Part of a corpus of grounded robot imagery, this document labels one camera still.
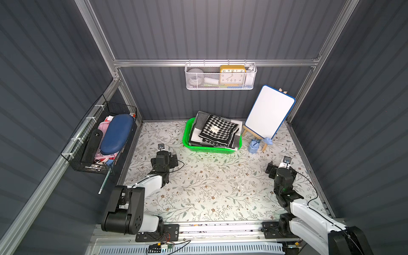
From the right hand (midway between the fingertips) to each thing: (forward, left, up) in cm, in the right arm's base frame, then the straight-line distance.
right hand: (285, 164), depth 85 cm
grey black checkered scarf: (+31, +46, +4) cm, 55 cm away
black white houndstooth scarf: (+19, +35, +4) cm, 40 cm away
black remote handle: (-6, +89, +24) cm, 92 cm away
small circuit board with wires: (-37, +66, -13) cm, 76 cm away
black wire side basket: (-9, +93, +26) cm, 97 cm away
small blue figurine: (+15, +13, -3) cm, 20 cm away
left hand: (+6, +66, -3) cm, 67 cm away
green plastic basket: (+22, +56, -2) cm, 60 cm away
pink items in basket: (-8, +86, +20) cm, 89 cm away
